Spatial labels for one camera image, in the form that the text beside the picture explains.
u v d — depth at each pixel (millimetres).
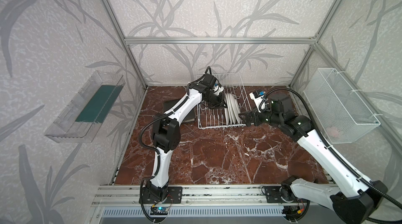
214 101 783
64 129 589
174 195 736
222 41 1892
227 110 861
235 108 903
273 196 730
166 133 531
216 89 788
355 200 377
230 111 865
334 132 725
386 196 360
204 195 752
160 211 718
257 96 619
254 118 621
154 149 551
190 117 969
